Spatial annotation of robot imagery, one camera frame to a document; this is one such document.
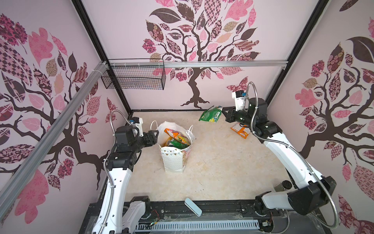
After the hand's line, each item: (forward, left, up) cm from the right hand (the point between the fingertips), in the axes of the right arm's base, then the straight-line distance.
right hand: (221, 107), depth 71 cm
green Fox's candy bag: (-2, +5, -3) cm, 6 cm away
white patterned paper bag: (-19, +25, -19) cm, 36 cm away
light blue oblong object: (-38, +15, -32) cm, 53 cm away
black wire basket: (+35, +46, -1) cm, 58 cm away
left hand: (-10, +35, -10) cm, 38 cm away
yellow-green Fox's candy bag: (-9, +23, -20) cm, 32 cm away
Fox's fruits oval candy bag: (-6, +23, -15) cm, 29 cm away
